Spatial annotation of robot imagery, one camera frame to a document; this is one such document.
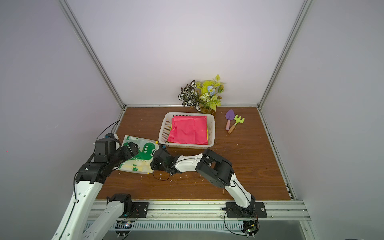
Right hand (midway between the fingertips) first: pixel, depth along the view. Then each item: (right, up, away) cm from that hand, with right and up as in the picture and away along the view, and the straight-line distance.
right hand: (149, 162), depth 86 cm
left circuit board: (-9, -28, -14) cm, 33 cm away
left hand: (-5, +11, -12) cm, 17 cm away
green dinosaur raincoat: (-6, 0, +1) cm, 6 cm away
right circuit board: (+54, -26, -17) cm, 62 cm away
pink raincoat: (+25, +19, +9) cm, 32 cm away
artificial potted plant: (+33, +41, +8) cm, 53 cm away
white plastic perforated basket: (+7, +19, +9) cm, 22 cm away
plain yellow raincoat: (+35, +16, +8) cm, 39 cm away
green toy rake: (+59, +25, +24) cm, 68 cm away
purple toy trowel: (+54, +29, +27) cm, 67 cm away
